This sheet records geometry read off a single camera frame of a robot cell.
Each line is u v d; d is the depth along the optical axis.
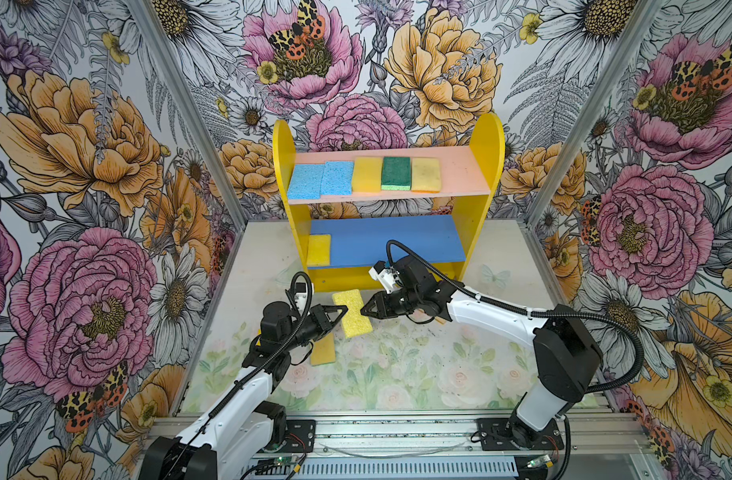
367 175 0.73
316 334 0.72
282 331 0.64
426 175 0.73
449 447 0.73
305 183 0.73
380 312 0.75
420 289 0.66
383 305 0.72
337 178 0.74
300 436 0.73
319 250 0.93
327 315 0.74
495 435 0.73
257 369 0.56
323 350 0.87
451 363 0.87
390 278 0.77
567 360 0.46
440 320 0.64
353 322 0.78
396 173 0.75
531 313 0.49
